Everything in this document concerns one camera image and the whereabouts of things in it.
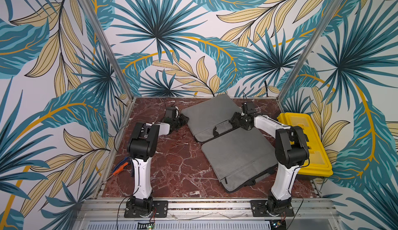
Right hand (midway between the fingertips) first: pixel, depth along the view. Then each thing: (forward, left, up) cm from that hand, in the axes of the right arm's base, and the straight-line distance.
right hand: (235, 120), depth 101 cm
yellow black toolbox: (-33, -33, +8) cm, 48 cm away
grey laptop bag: (-24, +1, -3) cm, 25 cm away
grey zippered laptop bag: (+4, +15, -3) cm, 16 cm away
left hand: (+3, +30, -2) cm, 31 cm away
